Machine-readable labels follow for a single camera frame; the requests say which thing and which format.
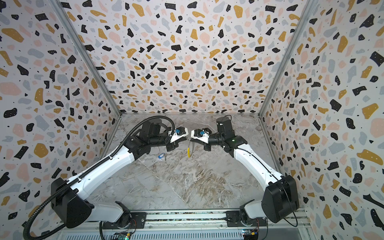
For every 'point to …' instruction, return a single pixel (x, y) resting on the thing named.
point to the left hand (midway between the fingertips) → (186, 133)
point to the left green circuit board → (124, 235)
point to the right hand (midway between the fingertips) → (192, 136)
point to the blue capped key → (161, 155)
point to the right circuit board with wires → (250, 234)
